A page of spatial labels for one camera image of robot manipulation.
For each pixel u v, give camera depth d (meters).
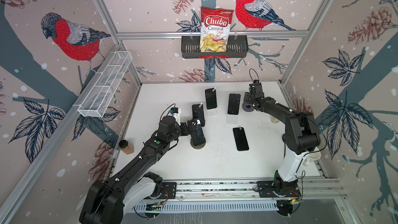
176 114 0.74
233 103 0.94
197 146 0.84
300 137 0.50
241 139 0.91
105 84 0.78
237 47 1.07
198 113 0.92
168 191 0.73
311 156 0.75
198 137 0.84
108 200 0.39
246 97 0.91
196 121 0.83
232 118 1.01
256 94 0.77
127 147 0.81
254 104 0.74
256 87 0.77
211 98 1.00
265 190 0.73
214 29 0.84
